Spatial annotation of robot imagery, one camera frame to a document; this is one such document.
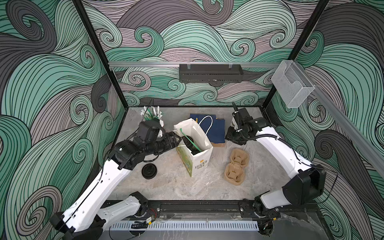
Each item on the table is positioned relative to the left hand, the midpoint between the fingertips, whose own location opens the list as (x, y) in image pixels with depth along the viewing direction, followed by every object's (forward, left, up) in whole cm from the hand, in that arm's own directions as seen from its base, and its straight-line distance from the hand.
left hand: (178, 139), depth 65 cm
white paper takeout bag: (-4, -10, -14) cm, 18 cm away
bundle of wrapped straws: (+29, +21, -16) cm, 39 cm away
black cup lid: (+7, -5, -16) cm, 18 cm away
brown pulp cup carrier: (-4, -31, -28) cm, 42 cm away
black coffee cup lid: (-4, +18, -28) cm, 33 cm away
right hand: (+9, -26, -13) cm, 31 cm away
